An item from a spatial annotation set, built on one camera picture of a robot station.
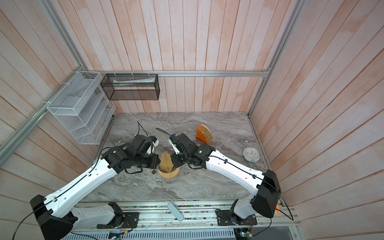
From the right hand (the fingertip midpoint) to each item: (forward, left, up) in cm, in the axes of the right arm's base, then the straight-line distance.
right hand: (173, 158), depth 75 cm
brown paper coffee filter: (0, +4, -4) cm, 6 cm away
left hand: (-4, +7, +1) cm, 8 cm away
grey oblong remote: (-24, -4, -16) cm, 29 cm away
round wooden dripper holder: (-6, +2, -7) cm, 9 cm away
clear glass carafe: (-5, +3, -19) cm, 20 cm away
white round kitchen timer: (+13, -48, -17) cm, 53 cm away
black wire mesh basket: (+53, +35, +7) cm, 64 cm away
